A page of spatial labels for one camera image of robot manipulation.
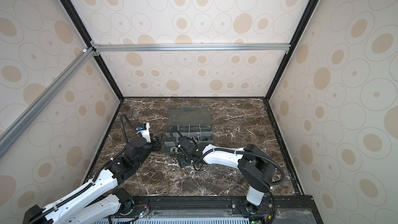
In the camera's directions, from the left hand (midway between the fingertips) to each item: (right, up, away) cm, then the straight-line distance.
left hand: (162, 132), depth 77 cm
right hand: (+9, -16, +8) cm, 20 cm away
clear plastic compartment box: (+11, +3, +30) cm, 32 cm away
